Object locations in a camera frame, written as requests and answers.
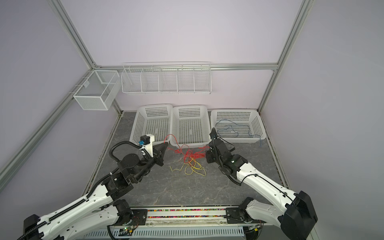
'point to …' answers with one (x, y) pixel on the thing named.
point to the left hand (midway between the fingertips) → (167, 145)
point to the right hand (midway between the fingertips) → (210, 150)
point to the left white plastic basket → (154, 120)
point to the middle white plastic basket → (190, 126)
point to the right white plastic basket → (238, 125)
